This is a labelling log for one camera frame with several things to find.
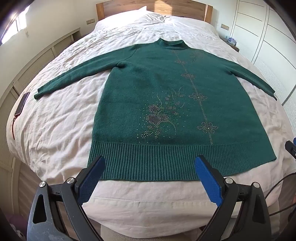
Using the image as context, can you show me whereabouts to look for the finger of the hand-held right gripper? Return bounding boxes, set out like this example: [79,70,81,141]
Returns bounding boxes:
[285,140,296,159]

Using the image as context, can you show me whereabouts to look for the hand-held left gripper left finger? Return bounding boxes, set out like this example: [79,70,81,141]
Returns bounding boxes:
[26,155,106,241]

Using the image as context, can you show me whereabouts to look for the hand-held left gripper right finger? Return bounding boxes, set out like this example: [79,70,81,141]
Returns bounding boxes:
[194,156,271,241]

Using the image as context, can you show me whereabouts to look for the green beaded sweater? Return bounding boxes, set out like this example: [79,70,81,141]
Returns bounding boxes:
[34,38,278,183]

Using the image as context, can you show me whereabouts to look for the bed with white sheet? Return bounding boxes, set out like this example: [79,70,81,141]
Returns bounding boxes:
[6,6,296,234]

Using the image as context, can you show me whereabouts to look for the purple cloth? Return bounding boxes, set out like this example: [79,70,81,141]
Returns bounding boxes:
[6,214,28,241]

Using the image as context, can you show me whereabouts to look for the dark smartphone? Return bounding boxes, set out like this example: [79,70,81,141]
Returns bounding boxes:
[14,91,31,116]

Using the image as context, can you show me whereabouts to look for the wooden nightstand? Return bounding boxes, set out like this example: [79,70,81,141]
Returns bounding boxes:
[225,38,240,53]

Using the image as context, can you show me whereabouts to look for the white wardrobe doors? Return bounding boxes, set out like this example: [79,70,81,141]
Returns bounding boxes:
[230,0,296,112]

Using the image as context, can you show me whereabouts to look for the beige louvred window cabinet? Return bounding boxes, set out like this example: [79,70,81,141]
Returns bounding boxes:
[0,28,80,209]

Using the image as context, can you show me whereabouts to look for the white pillow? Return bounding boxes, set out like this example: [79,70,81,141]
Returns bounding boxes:
[165,15,219,36]
[102,6,167,26]

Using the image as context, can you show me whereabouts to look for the wooden headboard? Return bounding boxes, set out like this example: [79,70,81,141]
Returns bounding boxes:
[96,0,213,24]

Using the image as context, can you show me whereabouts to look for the window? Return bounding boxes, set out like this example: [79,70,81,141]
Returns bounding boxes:
[0,5,31,44]

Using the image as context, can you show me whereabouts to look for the black cable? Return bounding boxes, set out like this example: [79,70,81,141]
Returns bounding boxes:
[264,172,296,201]
[270,204,296,216]

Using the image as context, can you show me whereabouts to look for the red charging cable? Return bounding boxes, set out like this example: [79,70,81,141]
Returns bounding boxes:
[11,115,18,141]

